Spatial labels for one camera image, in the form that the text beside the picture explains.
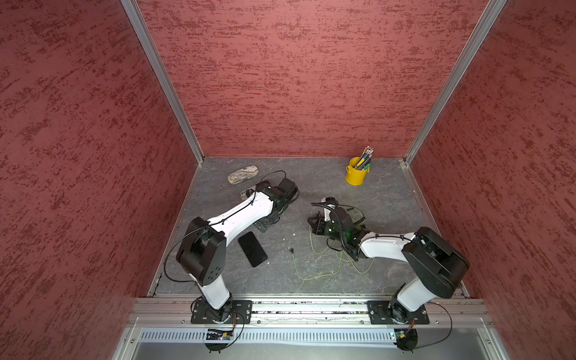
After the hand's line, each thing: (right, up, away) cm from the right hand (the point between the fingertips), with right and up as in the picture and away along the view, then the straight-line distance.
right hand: (307, 224), depth 89 cm
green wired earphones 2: (-6, -10, -1) cm, 12 cm away
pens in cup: (+28, +27, +14) cm, 41 cm away
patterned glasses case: (-31, +21, +21) cm, 43 cm away
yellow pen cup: (+25, +20, +19) cm, 37 cm away
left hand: (-14, +3, -3) cm, 15 cm away
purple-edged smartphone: (-23, -12, +4) cm, 26 cm away
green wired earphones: (+6, -11, -2) cm, 13 cm away
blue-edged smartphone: (-16, +3, -13) cm, 21 cm away
